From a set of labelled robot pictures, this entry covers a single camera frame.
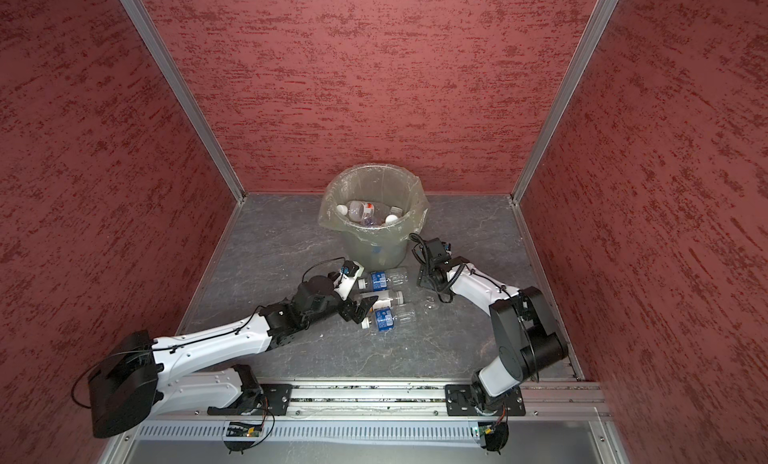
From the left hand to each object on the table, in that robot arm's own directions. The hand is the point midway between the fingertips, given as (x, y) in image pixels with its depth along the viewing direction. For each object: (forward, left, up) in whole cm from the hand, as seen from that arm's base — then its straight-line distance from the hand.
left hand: (363, 292), depth 80 cm
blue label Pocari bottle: (-4, -6, -7) cm, 10 cm away
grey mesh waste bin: (+14, -2, -2) cm, 14 cm away
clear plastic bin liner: (+31, -2, +4) cm, 32 cm away
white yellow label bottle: (0, -5, -7) cm, 9 cm away
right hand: (+7, -20, -10) cm, 23 cm away
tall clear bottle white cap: (+16, -5, +14) cm, 22 cm away
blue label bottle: (+7, -4, -6) cm, 10 cm away
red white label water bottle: (+27, +3, +4) cm, 27 cm away
